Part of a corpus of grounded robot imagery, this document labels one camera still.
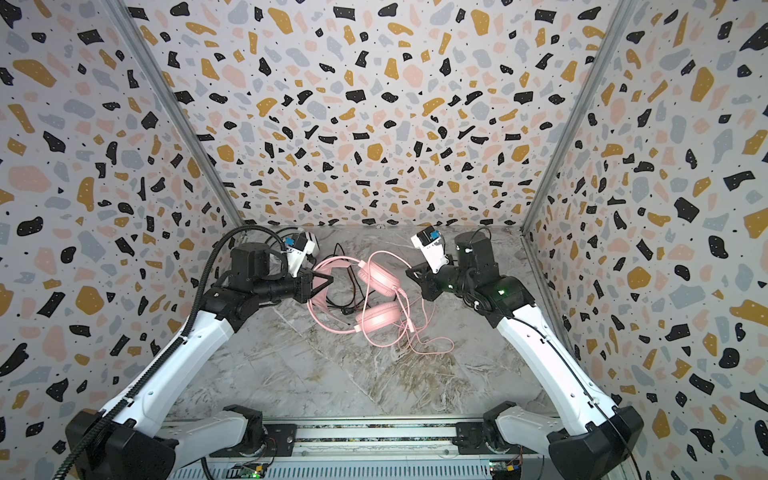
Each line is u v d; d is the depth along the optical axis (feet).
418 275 2.24
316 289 2.29
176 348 1.49
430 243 1.94
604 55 2.54
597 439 1.21
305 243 2.17
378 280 2.10
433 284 2.01
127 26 2.31
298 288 2.13
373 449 2.40
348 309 3.21
